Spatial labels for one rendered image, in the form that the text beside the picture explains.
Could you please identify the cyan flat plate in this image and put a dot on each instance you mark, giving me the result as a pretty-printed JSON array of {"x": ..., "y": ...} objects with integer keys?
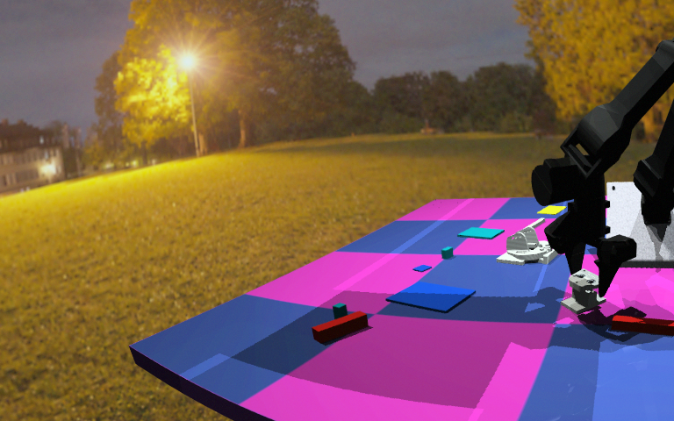
[{"x": 480, "y": 233}]

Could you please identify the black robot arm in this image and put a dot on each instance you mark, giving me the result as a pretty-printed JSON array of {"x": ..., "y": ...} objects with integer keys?
[{"x": 604, "y": 133}]

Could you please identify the small blue flat plate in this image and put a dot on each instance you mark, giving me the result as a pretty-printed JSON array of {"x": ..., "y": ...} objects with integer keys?
[{"x": 421, "y": 268}]

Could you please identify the blue flat square plate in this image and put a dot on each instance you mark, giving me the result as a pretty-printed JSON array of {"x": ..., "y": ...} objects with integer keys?
[{"x": 429, "y": 296}]

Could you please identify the red rectangular bar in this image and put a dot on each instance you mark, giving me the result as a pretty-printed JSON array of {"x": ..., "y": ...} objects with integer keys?
[{"x": 339, "y": 327}]

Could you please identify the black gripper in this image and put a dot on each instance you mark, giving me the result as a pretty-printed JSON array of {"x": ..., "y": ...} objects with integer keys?
[{"x": 612, "y": 252}]

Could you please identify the yellow rectangular block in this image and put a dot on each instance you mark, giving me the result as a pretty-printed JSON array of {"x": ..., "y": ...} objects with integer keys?
[{"x": 553, "y": 210}]

